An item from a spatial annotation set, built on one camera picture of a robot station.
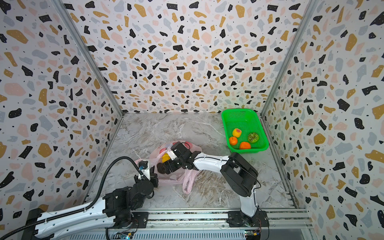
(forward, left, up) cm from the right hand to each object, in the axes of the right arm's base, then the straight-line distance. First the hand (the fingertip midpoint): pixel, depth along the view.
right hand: (163, 164), depth 83 cm
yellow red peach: (+28, -46, -6) cm, 54 cm away
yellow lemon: (+1, -3, +8) cm, 8 cm away
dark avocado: (-2, +1, 0) cm, 3 cm away
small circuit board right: (-31, -47, -10) cm, 57 cm away
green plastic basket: (+41, -58, -10) cm, 72 cm away
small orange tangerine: (+20, -42, -5) cm, 47 cm away
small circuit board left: (-32, +14, -9) cm, 36 cm away
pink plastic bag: (-7, -12, 0) cm, 14 cm away
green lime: (+22, -56, -4) cm, 60 cm away
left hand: (-5, +1, +7) cm, 9 cm away
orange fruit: (+16, -50, -5) cm, 53 cm away
